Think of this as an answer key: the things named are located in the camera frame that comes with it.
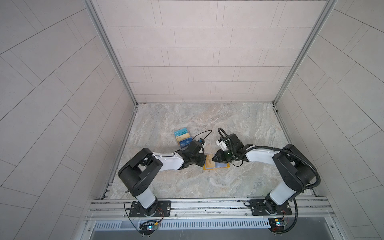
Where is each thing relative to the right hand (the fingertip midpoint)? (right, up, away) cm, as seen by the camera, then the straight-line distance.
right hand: (212, 160), depth 86 cm
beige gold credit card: (-1, -1, -2) cm, 2 cm away
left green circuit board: (-28, -22, -22) cm, 42 cm away
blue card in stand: (-16, +10, +6) cm, 20 cm away
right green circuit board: (+28, -24, -18) cm, 41 cm away
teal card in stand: (-20, +16, +7) cm, 26 cm away
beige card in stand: (-19, +12, +5) cm, 24 cm away
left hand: (-2, +1, +3) cm, 4 cm away
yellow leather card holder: (-5, -4, -2) cm, 6 cm away
